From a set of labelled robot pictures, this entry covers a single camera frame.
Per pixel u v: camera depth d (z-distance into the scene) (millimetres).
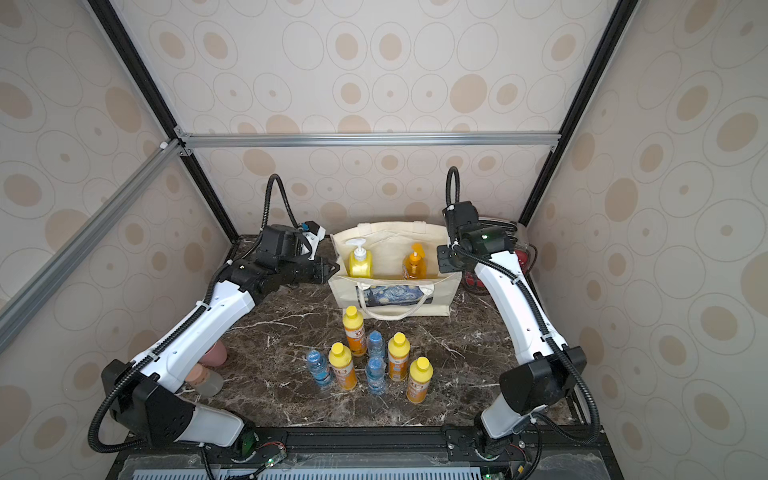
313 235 685
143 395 389
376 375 727
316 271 673
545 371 408
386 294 864
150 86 794
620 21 688
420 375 660
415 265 873
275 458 713
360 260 851
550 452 729
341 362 685
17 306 514
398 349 699
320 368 744
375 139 918
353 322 743
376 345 764
